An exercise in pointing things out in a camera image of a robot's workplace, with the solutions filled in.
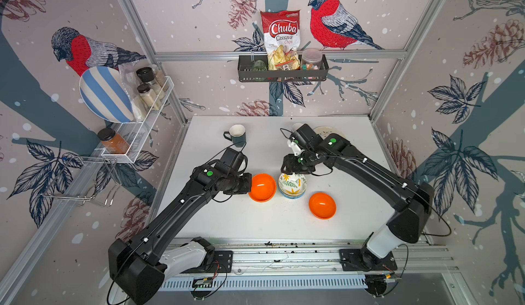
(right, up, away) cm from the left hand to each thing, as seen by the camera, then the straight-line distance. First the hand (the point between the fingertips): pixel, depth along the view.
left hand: (254, 182), depth 75 cm
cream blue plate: (+38, +20, +39) cm, 58 cm away
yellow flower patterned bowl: (+16, -4, +14) cm, 22 cm away
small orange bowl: (+3, -3, +3) cm, 5 cm away
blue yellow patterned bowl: (+16, -8, +9) cm, 20 cm away
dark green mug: (-10, +17, +26) cm, 33 cm away
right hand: (+12, +5, +1) cm, 13 cm away
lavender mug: (+20, +22, +31) cm, 43 cm away
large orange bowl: (+28, -13, +10) cm, 32 cm away
